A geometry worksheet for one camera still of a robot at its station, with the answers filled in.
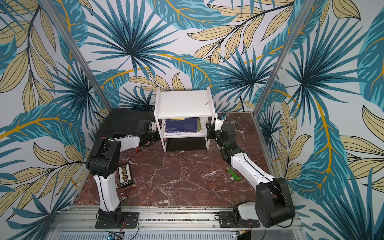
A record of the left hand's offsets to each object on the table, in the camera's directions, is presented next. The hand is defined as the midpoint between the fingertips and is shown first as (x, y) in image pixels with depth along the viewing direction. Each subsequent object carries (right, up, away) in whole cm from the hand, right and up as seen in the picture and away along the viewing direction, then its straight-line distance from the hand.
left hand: (166, 134), depth 100 cm
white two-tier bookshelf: (+13, +17, -23) cm, 32 cm away
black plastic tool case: (-37, +9, +5) cm, 38 cm away
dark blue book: (+9, +6, -12) cm, 16 cm away
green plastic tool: (+43, -24, -14) cm, 51 cm away
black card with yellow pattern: (-22, -23, -14) cm, 34 cm away
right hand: (+27, +7, -17) cm, 33 cm away
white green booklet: (+23, +5, -13) cm, 26 cm away
